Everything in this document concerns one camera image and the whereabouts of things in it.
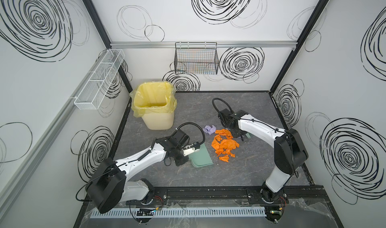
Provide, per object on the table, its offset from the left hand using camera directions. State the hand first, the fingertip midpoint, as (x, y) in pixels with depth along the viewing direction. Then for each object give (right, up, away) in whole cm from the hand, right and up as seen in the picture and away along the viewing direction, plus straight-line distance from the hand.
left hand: (187, 156), depth 83 cm
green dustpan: (+9, -2, +3) cm, 9 cm away
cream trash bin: (-18, +19, +10) cm, 28 cm away
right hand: (+32, +13, +5) cm, 35 cm away
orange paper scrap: (+22, +6, +8) cm, 24 cm away
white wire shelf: (-46, +32, -12) cm, 58 cm away
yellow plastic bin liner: (-21, +34, +16) cm, 43 cm away
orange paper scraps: (+22, +11, +13) cm, 28 cm away
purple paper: (+14, +13, +12) cm, 22 cm away
